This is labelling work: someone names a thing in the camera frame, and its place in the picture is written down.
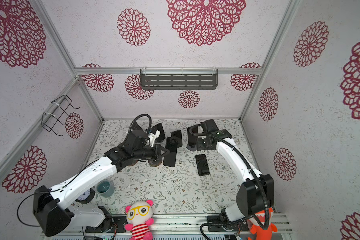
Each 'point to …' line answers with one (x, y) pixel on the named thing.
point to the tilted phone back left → (136, 126)
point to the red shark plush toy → (257, 229)
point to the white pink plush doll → (138, 216)
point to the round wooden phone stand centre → (155, 162)
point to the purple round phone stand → (192, 147)
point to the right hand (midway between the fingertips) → (203, 142)
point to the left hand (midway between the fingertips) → (168, 153)
